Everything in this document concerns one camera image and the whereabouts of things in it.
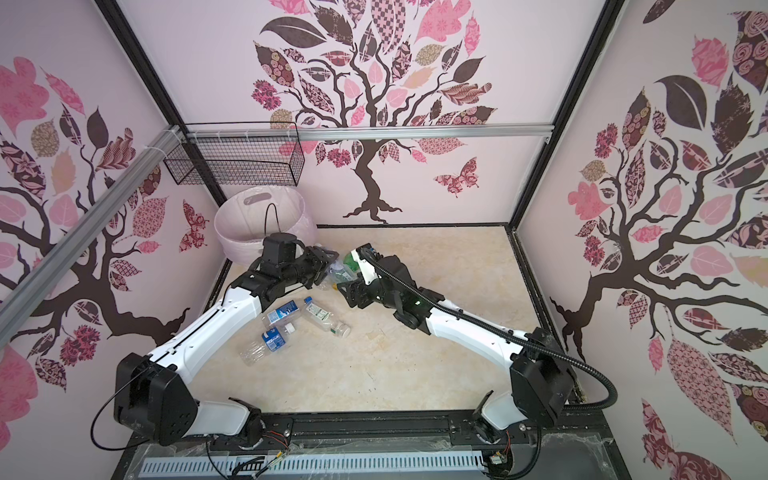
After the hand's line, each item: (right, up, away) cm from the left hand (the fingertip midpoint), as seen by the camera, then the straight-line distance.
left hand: (339, 261), depth 80 cm
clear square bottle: (-8, -17, +9) cm, 21 cm away
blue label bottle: (-23, -25, +3) cm, 34 cm away
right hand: (+3, -4, -4) cm, 6 cm away
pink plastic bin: (-33, +14, +15) cm, 39 cm away
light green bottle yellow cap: (+2, 0, +5) cm, 5 cm away
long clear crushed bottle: (0, -3, -2) cm, 4 cm away
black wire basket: (-36, +35, +15) cm, 52 cm away
